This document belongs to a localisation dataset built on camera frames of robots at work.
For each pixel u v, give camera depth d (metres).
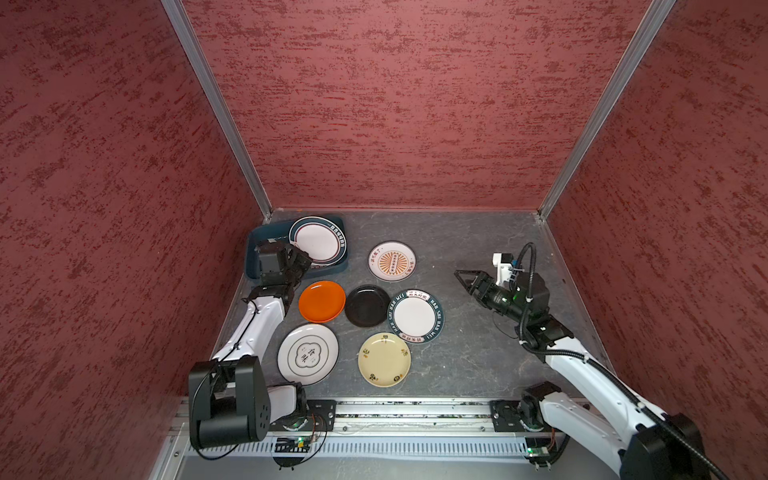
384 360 0.81
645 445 0.39
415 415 0.76
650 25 0.73
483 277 0.69
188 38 0.74
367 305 0.97
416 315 0.92
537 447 0.71
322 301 0.94
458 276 0.74
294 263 0.73
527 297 0.59
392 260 1.06
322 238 0.94
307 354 0.84
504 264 0.73
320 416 0.72
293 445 0.71
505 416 0.74
